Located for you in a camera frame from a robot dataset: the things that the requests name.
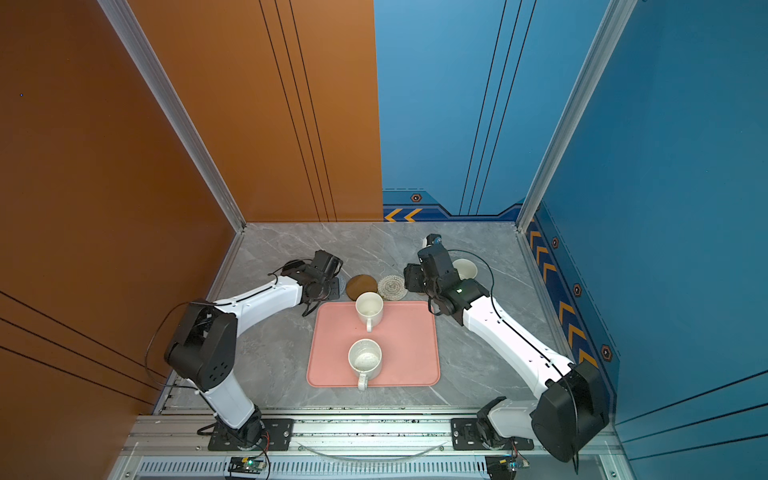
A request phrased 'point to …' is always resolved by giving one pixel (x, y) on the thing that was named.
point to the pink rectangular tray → (408, 334)
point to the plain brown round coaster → (359, 284)
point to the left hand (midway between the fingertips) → (331, 286)
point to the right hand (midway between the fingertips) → (411, 271)
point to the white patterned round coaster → (392, 287)
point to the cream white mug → (370, 308)
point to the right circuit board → (501, 467)
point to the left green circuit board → (246, 465)
